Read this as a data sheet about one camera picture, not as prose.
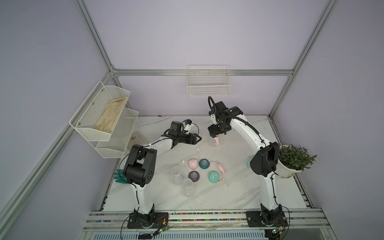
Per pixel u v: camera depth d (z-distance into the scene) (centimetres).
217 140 93
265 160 54
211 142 98
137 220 67
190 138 84
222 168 90
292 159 77
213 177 84
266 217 65
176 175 78
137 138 107
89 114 72
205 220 75
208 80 95
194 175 86
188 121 88
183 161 93
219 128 78
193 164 90
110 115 80
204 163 92
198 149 101
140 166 51
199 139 90
